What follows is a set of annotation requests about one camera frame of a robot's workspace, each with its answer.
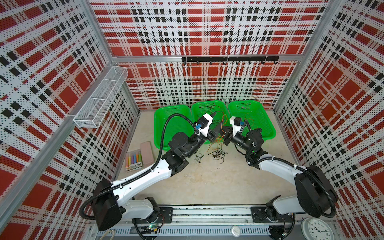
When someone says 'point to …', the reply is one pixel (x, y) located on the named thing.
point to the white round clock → (315, 228)
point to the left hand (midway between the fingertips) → (219, 117)
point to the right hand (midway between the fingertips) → (216, 126)
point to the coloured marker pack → (133, 160)
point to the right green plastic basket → (251, 114)
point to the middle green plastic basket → (199, 108)
